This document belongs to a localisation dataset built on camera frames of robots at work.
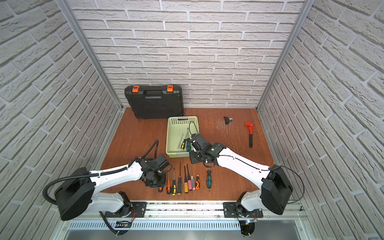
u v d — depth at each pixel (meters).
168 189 0.79
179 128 1.06
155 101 0.95
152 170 0.63
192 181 0.82
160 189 0.79
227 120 1.10
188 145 0.95
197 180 0.82
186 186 0.80
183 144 0.97
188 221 0.71
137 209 0.73
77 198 0.41
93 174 0.46
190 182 0.81
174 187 0.79
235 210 0.74
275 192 0.41
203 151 0.60
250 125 1.07
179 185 0.80
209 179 0.82
